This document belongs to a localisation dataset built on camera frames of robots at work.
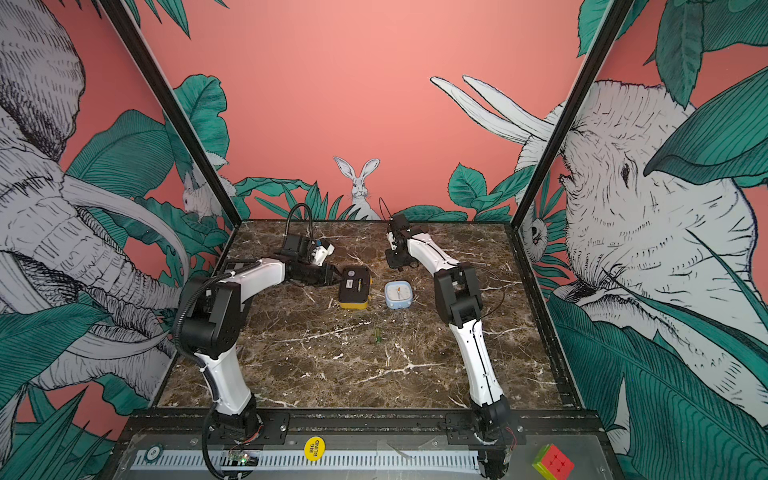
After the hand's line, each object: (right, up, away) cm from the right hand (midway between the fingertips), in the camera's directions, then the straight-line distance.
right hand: (394, 257), depth 107 cm
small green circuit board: (-36, -47, -37) cm, 70 cm away
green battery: (-12, -9, -8) cm, 17 cm away
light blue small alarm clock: (+1, -12, -10) cm, 16 cm away
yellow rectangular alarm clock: (-13, -10, -9) cm, 19 cm away
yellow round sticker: (-20, -46, -35) cm, 61 cm away
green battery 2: (-5, -25, -18) cm, 31 cm away
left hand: (-16, -5, -11) cm, 21 cm away
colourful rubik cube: (+36, -46, -41) cm, 71 cm away
